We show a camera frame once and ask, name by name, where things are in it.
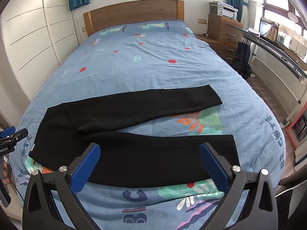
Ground left hand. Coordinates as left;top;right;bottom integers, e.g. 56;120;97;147
3;160;10;185

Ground black pants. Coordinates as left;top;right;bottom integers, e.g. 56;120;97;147
29;85;239;188

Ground white wardrobe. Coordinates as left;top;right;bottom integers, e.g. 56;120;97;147
1;0;78;100

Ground black backpack on floor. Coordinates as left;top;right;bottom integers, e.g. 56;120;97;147
230;61;252;80

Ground blue patterned bed sheet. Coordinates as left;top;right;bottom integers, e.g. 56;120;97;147
9;20;285;229

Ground dark blue bag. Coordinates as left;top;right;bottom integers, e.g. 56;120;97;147
234;39;250;63

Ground wooden drawer chest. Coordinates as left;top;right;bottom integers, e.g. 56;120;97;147
207;14;243;64

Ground wooden headboard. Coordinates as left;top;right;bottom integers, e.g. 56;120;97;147
83;0;185;36

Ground white round lamp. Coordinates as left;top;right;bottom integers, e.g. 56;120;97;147
287;12;299;23

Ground white printer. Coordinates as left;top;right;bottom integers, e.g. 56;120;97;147
209;1;238;21

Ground long desk with rail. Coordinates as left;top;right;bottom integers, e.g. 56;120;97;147
233;26;306;84

